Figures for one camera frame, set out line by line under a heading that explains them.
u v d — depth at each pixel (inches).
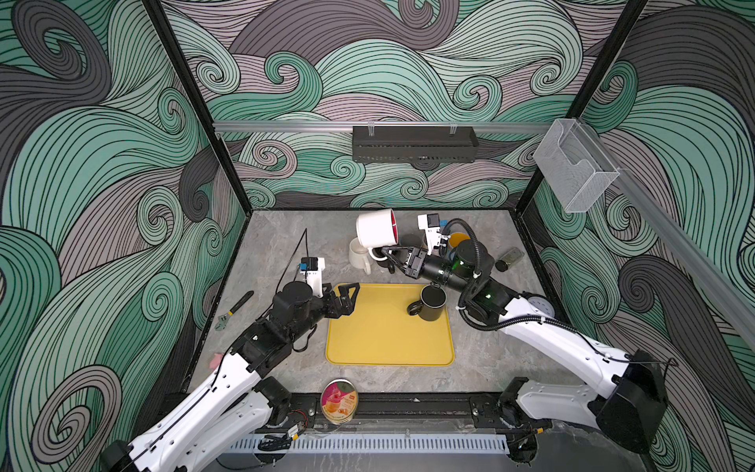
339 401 28.2
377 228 24.8
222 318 35.4
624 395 14.8
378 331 34.5
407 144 37.7
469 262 19.9
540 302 35.5
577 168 30.7
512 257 39.6
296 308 20.1
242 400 23.6
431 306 32.5
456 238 38.6
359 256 38.1
